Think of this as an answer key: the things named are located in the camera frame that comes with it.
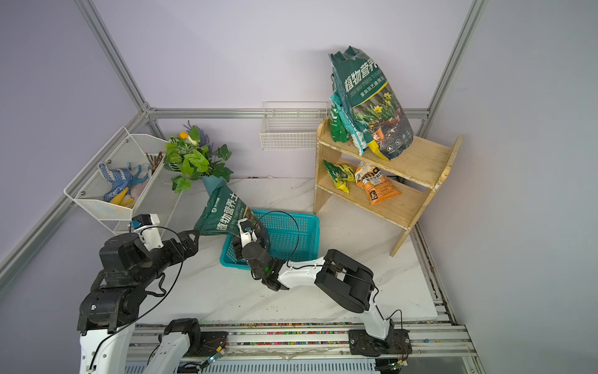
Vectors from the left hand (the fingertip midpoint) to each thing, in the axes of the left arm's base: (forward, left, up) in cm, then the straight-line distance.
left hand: (186, 236), depth 66 cm
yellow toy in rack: (+12, +24, +3) cm, 27 cm away
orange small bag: (+23, -61, -3) cm, 65 cm away
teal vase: (+33, +5, -11) cm, 35 cm away
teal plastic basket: (+18, -28, -30) cm, 45 cm away
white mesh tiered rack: (+16, +17, 0) cm, 23 cm away
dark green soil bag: (+13, -7, -5) cm, 15 cm away
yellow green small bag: (+27, -47, -1) cm, 54 cm away
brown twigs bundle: (+30, +21, +2) cm, 37 cm away
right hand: (+10, -11, -14) cm, 21 cm away
